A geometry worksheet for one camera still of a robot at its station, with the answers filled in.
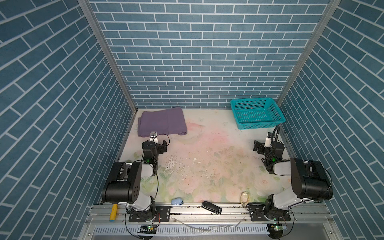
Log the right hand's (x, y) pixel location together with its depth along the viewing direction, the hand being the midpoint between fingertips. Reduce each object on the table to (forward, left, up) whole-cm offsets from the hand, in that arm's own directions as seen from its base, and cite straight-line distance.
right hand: (263, 139), depth 94 cm
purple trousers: (+14, +64, -4) cm, 65 cm away
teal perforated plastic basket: (+31, -3, -7) cm, 32 cm away
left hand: (-6, +68, +2) cm, 68 cm away
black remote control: (-40, +31, -4) cm, 51 cm away
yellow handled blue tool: (-47, +79, -4) cm, 92 cm away
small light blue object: (-39, +49, -4) cm, 63 cm away
